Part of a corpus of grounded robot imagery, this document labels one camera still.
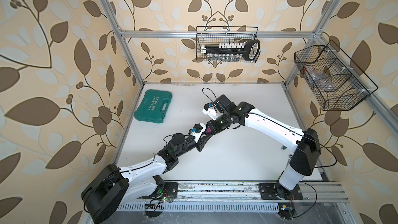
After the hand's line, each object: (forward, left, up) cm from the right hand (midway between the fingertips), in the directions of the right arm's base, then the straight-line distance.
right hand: (207, 131), depth 77 cm
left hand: (0, 0, +1) cm, 1 cm away
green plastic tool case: (+26, +35, -11) cm, 45 cm away
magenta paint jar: (-2, -1, +4) cm, 4 cm away
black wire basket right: (+13, -63, +17) cm, 67 cm away
